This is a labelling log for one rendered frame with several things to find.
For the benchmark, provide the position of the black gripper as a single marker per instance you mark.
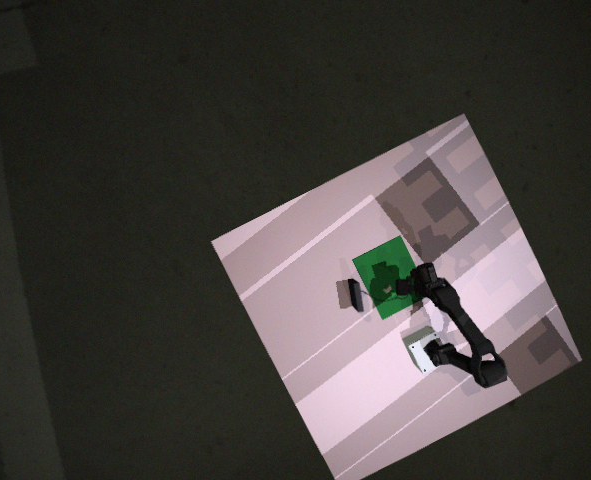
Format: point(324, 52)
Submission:
point(402, 287)

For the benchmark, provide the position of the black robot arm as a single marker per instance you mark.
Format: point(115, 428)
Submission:
point(486, 373)

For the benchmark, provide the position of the black square panel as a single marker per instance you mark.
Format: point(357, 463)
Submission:
point(356, 296)

